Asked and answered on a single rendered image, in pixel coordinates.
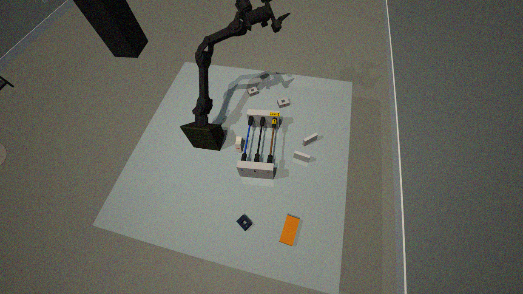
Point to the orange rectangular block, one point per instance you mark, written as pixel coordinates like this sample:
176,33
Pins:
289,230

